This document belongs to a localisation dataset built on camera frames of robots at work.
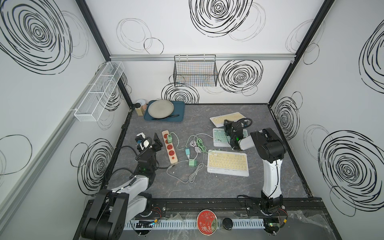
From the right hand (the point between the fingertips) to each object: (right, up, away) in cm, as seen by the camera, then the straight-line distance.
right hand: (224, 119), depth 102 cm
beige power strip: (-36, -18, -9) cm, 42 cm away
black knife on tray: (-43, +1, +9) cm, 44 cm away
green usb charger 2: (-36, -12, -10) cm, 40 cm away
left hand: (-46, -9, -19) cm, 51 cm away
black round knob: (-7, -43, -40) cm, 60 cm away
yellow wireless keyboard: (-3, -1, +3) cm, 4 cm away
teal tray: (-33, +9, +18) cm, 39 cm away
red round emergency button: (-15, -47, -35) cm, 60 cm away
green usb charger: (-21, -26, -15) cm, 37 cm away
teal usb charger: (-25, -20, -11) cm, 34 cm away
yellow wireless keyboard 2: (-1, -26, -13) cm, 29 cm away
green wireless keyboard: (-2, -14, -3) cm, 14 cm away
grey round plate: (-47, +8, +15) cm, 50 cm away
